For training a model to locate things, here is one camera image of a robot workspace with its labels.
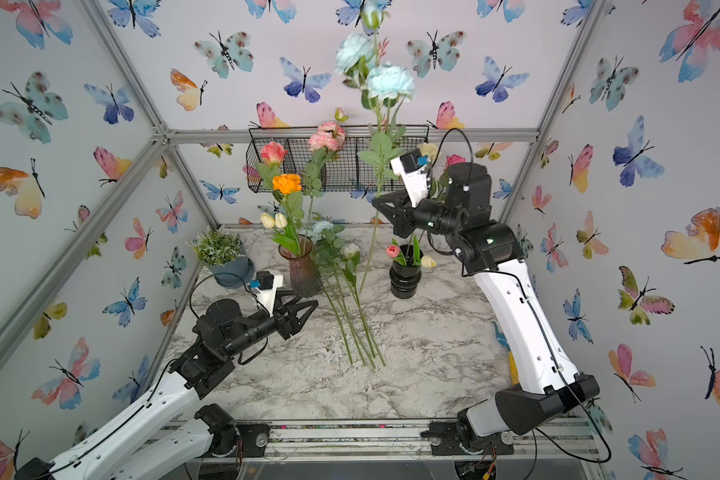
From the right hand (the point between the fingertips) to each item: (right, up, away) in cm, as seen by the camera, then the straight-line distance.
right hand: (378, 199), depth 59 cm
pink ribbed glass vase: (-21, -16, +30) cm, 40 cm away
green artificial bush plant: (-49, -8, +34) cm, 60 cm away
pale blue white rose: (-9, -11, +48) cm, 50 cm away
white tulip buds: (-29, -2, +22) cm, 36 cm away
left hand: (-15, -21, +10) cm, 28 cm away
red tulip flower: (+4, -10, +16) cm, 19 cm away
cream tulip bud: (+13, -13, +16) cm, 24 cm away
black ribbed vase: (+9, -17, +34) cm, 39 cm away
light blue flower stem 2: (-9, -27, +40) cm, 48 cm away
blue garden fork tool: (+38, -41, +25) cm, 62 cm away
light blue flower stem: (-13, -25, +42) cm, 51 cm away
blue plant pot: (-43, -14, +37) cm, 58 cm away
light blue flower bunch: (-17, -2, +43) cm, 46 cm away
